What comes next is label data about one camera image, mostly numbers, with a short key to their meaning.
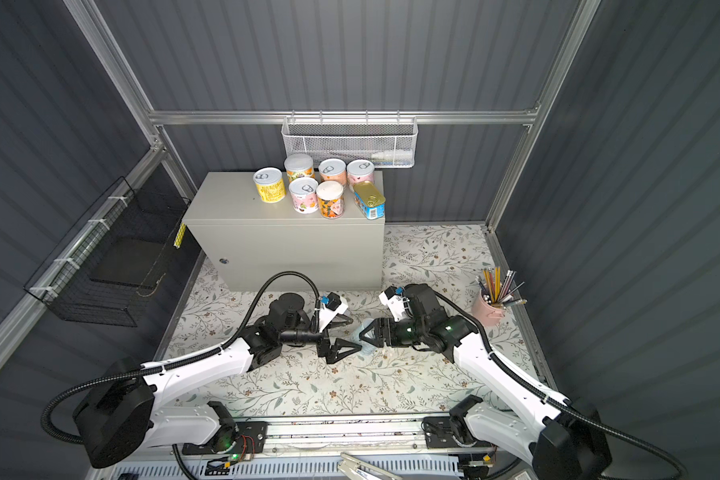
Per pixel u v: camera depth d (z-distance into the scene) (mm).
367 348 732
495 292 889
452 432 736
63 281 616
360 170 788
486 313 861
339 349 664
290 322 643
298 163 784
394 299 721
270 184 754
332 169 789
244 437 723
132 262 742
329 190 709
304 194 725
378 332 670
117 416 413
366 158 815
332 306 665
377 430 758
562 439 386
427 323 602
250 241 827
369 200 736
